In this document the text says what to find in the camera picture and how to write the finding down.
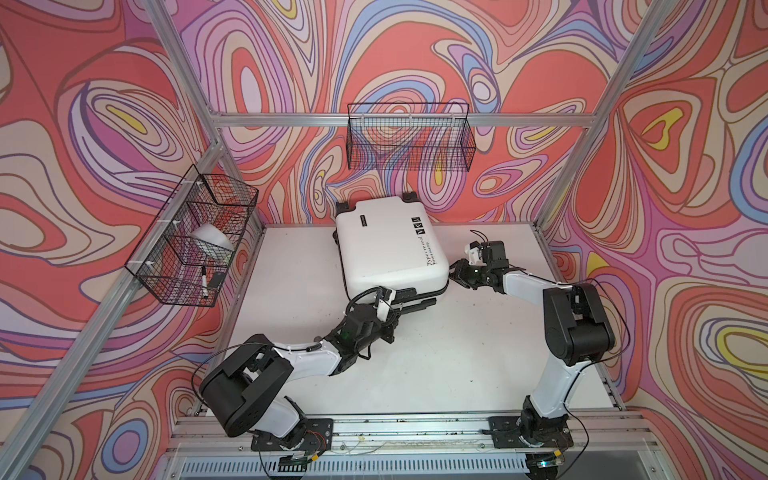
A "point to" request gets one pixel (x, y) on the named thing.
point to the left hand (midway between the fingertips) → (404, 312)
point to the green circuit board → (291, 460)
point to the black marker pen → (204, 282)
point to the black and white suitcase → (389, 242)
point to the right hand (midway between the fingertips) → (446, 277)
